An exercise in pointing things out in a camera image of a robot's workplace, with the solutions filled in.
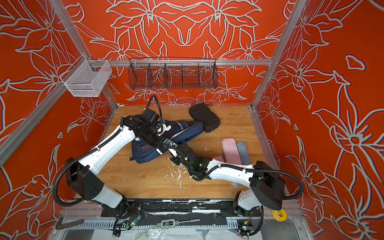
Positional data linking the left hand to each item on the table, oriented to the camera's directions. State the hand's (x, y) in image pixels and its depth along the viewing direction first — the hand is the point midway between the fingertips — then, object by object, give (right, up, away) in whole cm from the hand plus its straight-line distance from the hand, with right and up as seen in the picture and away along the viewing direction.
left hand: (165, 144), depth 76 cm
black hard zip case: (+21, +18, +31) cm, 41 cm away
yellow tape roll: (+56, -33, -6) cm, 65 cm away
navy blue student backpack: (+8, +6, +3) cm, 11 cm away
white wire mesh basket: (-53, +40, +15) cm, 68 cm away
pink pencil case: (+38, -7, +14) cm, 41 cm away
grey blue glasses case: (+46, -7, +16) cm, 50 cm away
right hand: (+2, -1, +1) cm, 2 cm away
